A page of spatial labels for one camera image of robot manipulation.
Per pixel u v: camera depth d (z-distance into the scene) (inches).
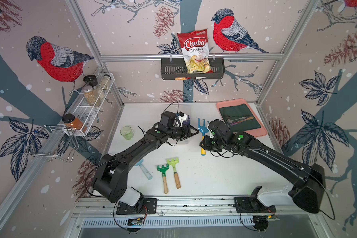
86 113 29.4
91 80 29.0
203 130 30.6
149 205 28.7
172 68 37.4
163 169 33.7
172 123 26.8
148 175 32.7
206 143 26.0
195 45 32.1
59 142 24.9
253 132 41.9
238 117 43.6
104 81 33.9
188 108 43.4
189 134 27.7
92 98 28.6
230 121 42.1
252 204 25.9
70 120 23.2
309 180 15.7
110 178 16.7
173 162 34.7
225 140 22.1
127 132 39.2
